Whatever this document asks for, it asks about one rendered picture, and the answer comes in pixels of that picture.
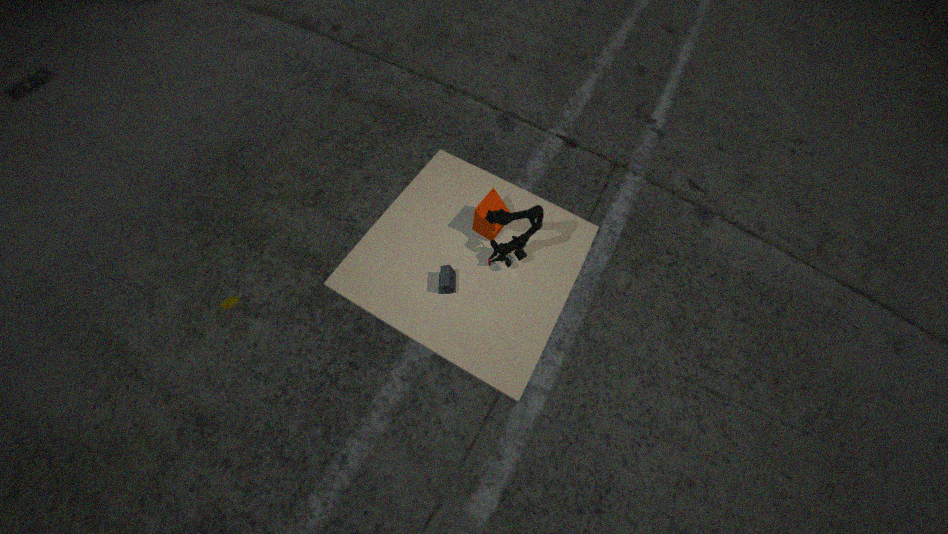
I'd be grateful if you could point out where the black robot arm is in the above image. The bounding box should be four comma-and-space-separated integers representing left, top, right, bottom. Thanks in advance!
485, 205, 543, 261

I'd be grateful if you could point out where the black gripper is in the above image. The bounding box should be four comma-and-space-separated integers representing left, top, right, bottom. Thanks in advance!
489, 240, 513, 267

